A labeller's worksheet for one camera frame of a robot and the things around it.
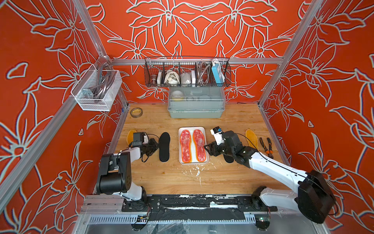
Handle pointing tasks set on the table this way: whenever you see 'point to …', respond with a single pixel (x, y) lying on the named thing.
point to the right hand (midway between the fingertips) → (205, 145)
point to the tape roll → (136, 112)
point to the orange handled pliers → (269, 151)
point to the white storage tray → (194, 161)
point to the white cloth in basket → (171, 77)
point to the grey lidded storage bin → (196, 102)
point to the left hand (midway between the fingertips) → (160, 143)
